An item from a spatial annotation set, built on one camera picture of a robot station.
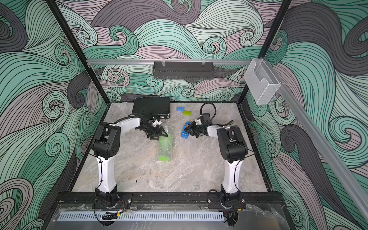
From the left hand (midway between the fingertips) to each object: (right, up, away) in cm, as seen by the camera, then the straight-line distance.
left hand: (163, 136), depth 94 cm
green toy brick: (+16, +16, +17) cm, 28 cm away
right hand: (+13, +4, +4) cm, 14 cm away
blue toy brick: (+11, +19, +22) cm, 31 cm away
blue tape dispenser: (+14, +1, +4) cm, 14 cm away
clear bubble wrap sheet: (+6, -9, -2) cm, 11 cm away
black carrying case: (-8, +21, +27) cm, 35 cm away
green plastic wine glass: (+2, -6, -8) cm, 10 cm away
